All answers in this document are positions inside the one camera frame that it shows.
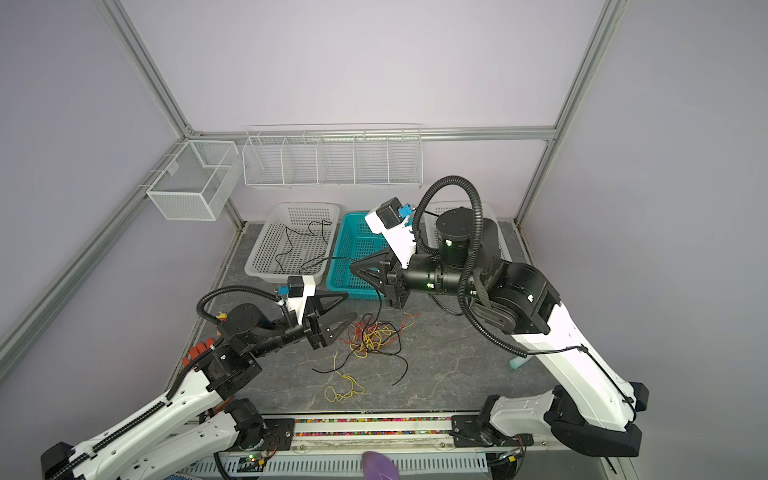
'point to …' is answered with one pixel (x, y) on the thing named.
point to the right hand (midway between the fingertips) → (352, 269)
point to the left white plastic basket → (297, 241)
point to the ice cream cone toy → (222, 316)
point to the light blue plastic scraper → (518, 361)
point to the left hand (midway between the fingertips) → (351, 310)
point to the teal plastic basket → (355, 239)
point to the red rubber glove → (198, 350)
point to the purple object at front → (376, 466)
